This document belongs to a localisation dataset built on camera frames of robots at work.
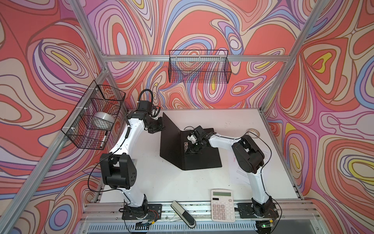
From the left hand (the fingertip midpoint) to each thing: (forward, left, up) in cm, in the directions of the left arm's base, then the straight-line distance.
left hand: (166, 125), depth 85 cm
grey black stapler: (-46, -13, -14) cm, 49 cm away
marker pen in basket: (-12, +30, +5) cm, 33 cm away
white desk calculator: (-39, -30, -17) cm, 52 cm away
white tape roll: (+7, -62, -19) cm, 65 cm away
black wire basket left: (-8, +36, +12) cm, 38 cm away
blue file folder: (-3, -2, -20) cm, 20 cm away
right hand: (-10, -12, -20) cm, 25 cm away
